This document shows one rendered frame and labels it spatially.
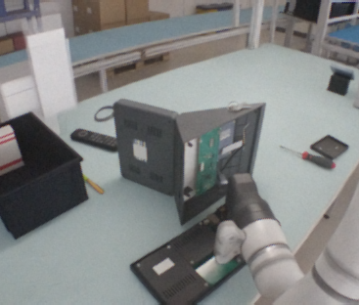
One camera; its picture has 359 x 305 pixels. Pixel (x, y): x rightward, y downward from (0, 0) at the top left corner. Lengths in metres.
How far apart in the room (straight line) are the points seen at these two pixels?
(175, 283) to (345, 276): 0.28
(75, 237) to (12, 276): 0.15
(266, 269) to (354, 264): 0.14
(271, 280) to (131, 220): 0.33
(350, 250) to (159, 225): 0.40
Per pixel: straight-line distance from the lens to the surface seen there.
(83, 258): 0.60
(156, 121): 0.59
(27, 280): 0.61
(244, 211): 0.50
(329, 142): 1.00
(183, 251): 0.56
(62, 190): 0.66
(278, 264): 0.44
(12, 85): 0.86
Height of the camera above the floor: 1.48
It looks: 35 degrees down
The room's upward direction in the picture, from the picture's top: 1 degrees clockwise
